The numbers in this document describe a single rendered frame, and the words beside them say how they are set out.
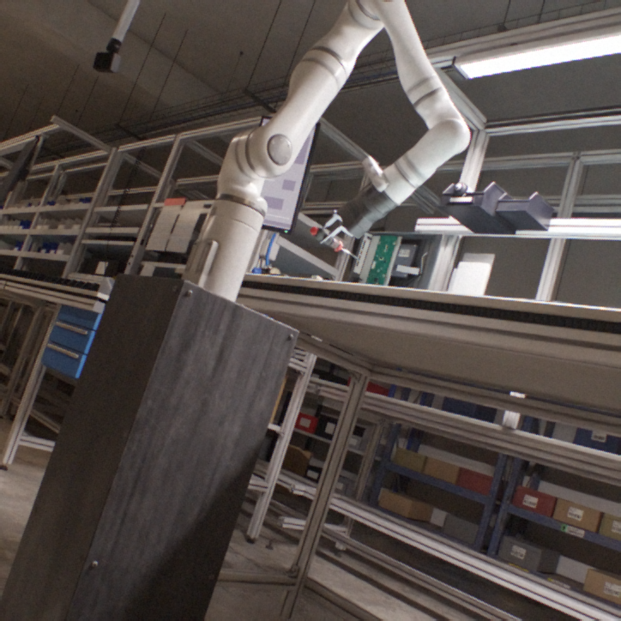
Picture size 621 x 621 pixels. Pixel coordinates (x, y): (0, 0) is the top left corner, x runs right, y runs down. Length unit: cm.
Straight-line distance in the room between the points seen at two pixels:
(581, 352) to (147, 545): 70
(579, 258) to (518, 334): 506
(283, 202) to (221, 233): 176
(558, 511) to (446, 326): 402
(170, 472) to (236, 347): 21
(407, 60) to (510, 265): 515
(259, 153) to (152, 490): 57
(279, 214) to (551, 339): 195
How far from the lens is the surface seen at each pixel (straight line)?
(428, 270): 148
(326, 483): 227
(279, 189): 286
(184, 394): 97
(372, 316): 123
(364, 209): 135
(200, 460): 101
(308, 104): 119
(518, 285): 626
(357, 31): 139
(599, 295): 591
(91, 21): 691
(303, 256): 330
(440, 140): 130
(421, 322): 117
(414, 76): 133
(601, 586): 495
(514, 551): 520
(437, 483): 555
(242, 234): 109
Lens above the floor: 72
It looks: 9 degrees up
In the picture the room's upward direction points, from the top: 18 degrees clockwise
